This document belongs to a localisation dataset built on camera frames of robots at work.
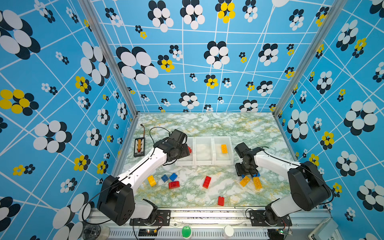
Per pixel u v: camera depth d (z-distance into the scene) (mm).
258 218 723
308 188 438
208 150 973
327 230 675
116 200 403
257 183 833
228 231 642
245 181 844
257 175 858
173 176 871
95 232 618
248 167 747
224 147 988
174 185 845
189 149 945
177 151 671
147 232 722
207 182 844
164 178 861
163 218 727
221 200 790
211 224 723
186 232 626
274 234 678
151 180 825
